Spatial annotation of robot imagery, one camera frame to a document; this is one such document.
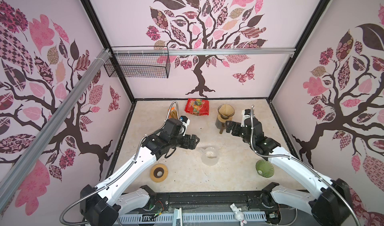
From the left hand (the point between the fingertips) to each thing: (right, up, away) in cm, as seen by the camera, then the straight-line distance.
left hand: (191, 141), depth 75 cm
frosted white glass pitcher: (+11, -13, +15) cm, 23 cm away
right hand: (+23, +10, +6) cm, 25 cm away
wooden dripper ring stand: (+21, +10, +20) cm, 30 cm away
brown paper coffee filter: (+22, +16, +20) cm, 34 cm away
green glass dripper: (+41, -17, +8) cm, 46 cm away
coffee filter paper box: (-13, +14, +26) cm, 32 cm away
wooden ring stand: (-19, -20, +9) cm, 29 cm away
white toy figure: (+22, -33, -7) cm, 41 cm away
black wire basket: (-35, +48, +20) cm, 63 cm away
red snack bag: (+4, +19, +36) cm, 41 cm away
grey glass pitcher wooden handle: (+20, +4, +24) cm, 32 cm away
